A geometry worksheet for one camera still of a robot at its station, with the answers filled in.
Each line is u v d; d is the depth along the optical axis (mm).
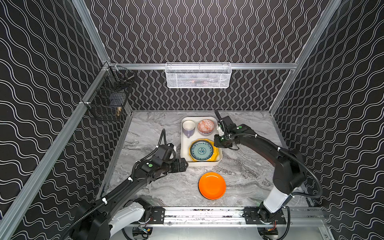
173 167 714
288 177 467
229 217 757
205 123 1047
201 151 956
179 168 713
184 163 723
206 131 1035
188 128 1065
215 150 968
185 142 1015
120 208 545
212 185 837
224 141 750
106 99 939
